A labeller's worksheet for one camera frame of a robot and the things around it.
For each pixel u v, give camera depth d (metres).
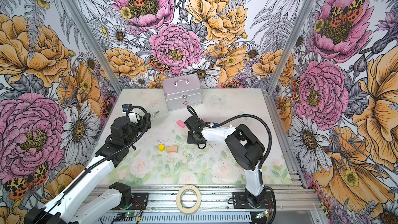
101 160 0.50
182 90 1.02
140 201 0.73
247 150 0.50
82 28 0.86
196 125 0.76
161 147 0.90
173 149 0.90
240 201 0.71
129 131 0.61
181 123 1.04
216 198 0.76
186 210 0.70
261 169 0.53
